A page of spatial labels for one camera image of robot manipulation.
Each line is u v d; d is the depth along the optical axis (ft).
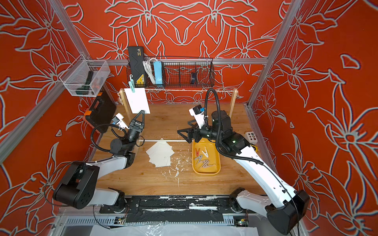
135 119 2.30
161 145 3.14
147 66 2.79
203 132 1.90
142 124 2.23
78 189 1.40
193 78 3.04
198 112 1.83
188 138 1.89
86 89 2.65
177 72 3.17
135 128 2.15
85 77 3.02
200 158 2.88
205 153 2.95
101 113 3.17
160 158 2.95
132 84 2.02
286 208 1.20
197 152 2.98
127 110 2.35
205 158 2.93
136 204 2.39
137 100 2.19
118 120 2.16
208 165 2.80
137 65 2.87
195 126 1.90
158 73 2.94
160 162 2.87
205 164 2.80
